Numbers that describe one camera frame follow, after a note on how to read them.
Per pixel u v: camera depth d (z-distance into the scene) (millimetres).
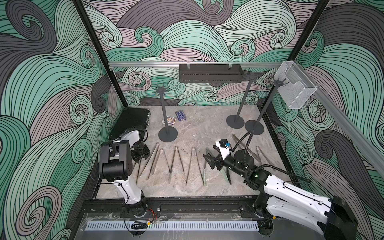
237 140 1001
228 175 833
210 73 961
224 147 622
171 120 1102
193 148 972
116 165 482
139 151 796
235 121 1097
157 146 974
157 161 903
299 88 728
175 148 949
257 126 1057
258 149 952
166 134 1031
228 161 644
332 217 405
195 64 960
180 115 1136
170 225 698
